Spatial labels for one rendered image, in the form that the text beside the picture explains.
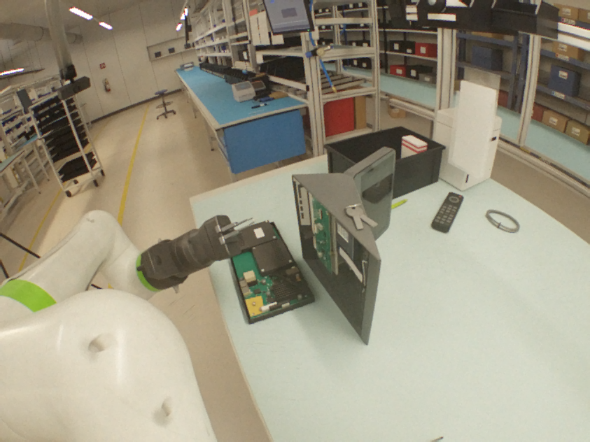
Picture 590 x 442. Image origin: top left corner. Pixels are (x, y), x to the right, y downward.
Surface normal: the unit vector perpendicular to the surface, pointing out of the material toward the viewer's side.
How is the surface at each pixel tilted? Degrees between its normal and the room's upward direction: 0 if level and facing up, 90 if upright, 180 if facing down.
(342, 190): 0
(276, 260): 0
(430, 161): 90
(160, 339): 64
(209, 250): 55
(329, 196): 0
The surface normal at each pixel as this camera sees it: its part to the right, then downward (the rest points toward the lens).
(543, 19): 0.41, 0.52
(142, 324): 0.62, -0.76
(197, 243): -0.18, -0.04
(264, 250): -0.11, -0.79
